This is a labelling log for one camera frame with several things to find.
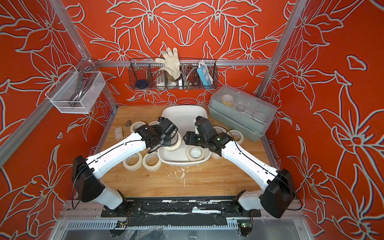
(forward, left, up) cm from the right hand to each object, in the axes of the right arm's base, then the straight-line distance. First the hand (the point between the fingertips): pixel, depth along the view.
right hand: (183, 138), depth 76 cm
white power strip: (+36, +16, +9) cm, 41 cm away
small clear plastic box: (+16, +48, -20) cm, 55 cm away
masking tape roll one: (+25, +24, -19) cm, 39 cm away
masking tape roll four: (+23, +37, -19) cm, 48 cm away
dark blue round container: (+41, +31, +4) cm, 52 cm away
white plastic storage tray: (+38, +4, -26) cm, 47 cm away
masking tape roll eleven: (+2, -6, -20) cm, 21 cm away
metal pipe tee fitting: (+24, +43, -18) cm, 53 cm away
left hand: (+2, +10, -4) cm, 11 cm away
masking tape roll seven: (-1, -19, -18) cm, 26 cm away
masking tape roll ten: (-9, +17, -19) cm, 27 cm away
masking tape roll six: (-3, +4, -3) cm, 6 cm away
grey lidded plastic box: (+21, -34, -2) cm, 40 cm away
